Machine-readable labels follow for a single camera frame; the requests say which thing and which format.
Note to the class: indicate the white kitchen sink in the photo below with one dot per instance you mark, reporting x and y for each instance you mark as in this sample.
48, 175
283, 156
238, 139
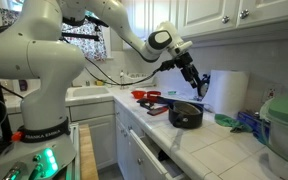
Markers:
89, 91

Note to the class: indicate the small orange red bowl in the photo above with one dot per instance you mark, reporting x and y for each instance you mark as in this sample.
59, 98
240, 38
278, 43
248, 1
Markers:
139, 94

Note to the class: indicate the small green wrapper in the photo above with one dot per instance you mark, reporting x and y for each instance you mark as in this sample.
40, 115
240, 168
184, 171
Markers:
172, 92

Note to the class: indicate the wide white upper cabinet door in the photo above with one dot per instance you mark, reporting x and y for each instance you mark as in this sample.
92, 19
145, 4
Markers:
160, 16

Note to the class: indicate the green cloth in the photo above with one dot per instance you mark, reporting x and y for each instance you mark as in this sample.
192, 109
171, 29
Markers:
230, 121

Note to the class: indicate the white open counter drawer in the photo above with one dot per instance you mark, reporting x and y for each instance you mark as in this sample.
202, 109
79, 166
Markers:
147, 153

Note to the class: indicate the floral curtain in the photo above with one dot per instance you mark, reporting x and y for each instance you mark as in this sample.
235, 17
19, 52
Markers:
90, 46

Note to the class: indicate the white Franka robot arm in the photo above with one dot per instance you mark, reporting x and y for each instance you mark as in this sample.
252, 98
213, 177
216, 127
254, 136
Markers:
44, 60

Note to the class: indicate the white paper towel roll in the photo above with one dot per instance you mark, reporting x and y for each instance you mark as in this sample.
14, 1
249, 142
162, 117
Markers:
227, 91

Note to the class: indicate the black dial kitchen scale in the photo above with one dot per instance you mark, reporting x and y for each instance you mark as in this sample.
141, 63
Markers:
208, 79

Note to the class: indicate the metal upper cabinet knob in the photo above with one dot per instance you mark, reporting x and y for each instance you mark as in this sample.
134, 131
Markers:
225, 19
244, 14

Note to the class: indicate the yellow sponge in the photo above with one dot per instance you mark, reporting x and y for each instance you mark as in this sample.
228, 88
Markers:
99, 83

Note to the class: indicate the wooden board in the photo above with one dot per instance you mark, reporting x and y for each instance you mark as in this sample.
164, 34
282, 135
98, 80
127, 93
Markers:
89, 153

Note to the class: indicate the narrow white upper cabinet door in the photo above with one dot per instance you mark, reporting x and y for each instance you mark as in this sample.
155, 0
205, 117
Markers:
277, 8

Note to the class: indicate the white base cabinet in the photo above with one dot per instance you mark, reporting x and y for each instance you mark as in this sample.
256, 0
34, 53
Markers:
97, 133

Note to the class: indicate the red plastic bowl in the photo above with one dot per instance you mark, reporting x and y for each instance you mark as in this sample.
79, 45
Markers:
154, 96

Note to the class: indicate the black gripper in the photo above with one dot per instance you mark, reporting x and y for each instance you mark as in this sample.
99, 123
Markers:
186, 65

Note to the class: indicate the metal counter drawer knob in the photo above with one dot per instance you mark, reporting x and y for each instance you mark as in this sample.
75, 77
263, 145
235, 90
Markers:
139, 161

